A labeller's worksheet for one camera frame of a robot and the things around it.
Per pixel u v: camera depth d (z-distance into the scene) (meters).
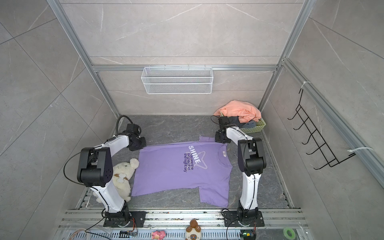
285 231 0.70
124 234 0.73
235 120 1.13
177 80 1.01
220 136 0.88
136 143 0.85
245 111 1.07
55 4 0.67
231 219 0.73
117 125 0.73
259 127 1.05
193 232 0.68
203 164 0.93
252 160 0.55
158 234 0.67
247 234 0.70
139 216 0.75
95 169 0.50
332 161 0.57
